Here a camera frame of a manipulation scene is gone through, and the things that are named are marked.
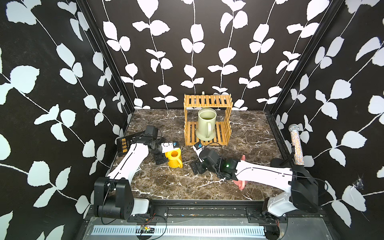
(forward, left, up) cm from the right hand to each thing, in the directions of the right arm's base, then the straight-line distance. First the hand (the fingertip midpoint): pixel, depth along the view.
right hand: (193, 158), depth 79 cm
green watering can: (+16, -7, +4) cm, 18 cm away
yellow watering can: (+2, +11, -4) cm, 12 cm away
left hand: (+8, +17, -2) cm, 19 cm away
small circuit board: (-30, +22, -14) cm, 40 cm away
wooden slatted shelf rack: (+31, -20, -12) cm, 39 cm away
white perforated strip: (-31, +29, -14) cm, 45 cm away
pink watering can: (-11, -24, -5) cm, 27 cm away
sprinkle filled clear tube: (+13, -55, +9) cm, 57 cm away
